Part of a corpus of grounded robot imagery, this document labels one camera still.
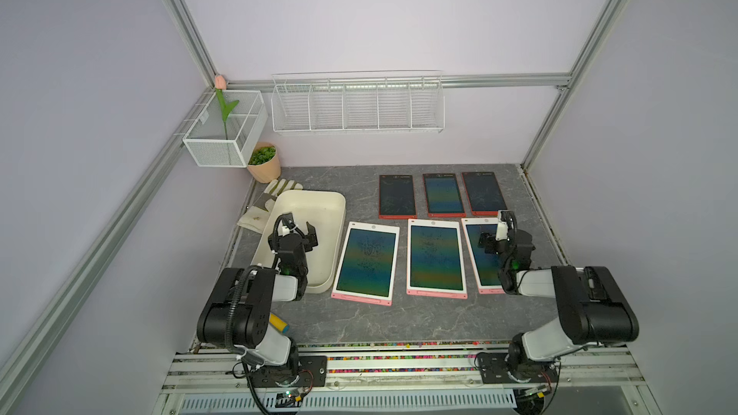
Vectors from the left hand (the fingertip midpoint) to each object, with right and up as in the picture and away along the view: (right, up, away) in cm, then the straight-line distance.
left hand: (294, 227), depth 92 cm
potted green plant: (-17, +22, +16) cm, 32 cm away
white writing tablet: (+62, -13, -1) cm, 63 cm away
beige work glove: (-19, +2, +14) cm, 23 cm away
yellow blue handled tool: (-1, -26, -11) cm, 29 cm away
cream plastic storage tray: (+7, +4, +16) cm, 18 cm away
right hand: (+66, 0, +3) cm, 66 cm away
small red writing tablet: (+69, +11, +21) cm, 73 cm away
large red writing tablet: (+53, +10, +21) cm, 58 cm away
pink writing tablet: (+46, -13, +2) cm, 48 cm away
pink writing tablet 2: (+24, -13, +1) cm, 27 cm away
